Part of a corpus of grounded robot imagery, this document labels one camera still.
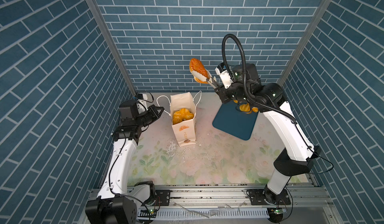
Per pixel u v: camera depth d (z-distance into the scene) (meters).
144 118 0.61
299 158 0.42
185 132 0.80
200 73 0.68
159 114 0.71
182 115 0.87
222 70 0.52
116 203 0.37
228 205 0.72
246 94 0.42
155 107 0.74
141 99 0.68
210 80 0.64
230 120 1.05
